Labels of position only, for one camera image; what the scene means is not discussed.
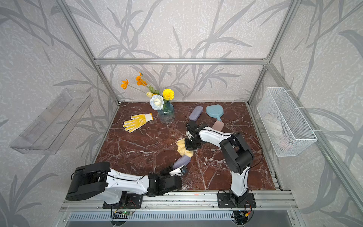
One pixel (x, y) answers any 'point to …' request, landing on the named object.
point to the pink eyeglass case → (218, 125)
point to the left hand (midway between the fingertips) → (175, 170)
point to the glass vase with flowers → (160, 102)
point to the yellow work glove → (137, 121)
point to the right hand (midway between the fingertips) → (189, 147)
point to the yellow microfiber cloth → (182, 149)
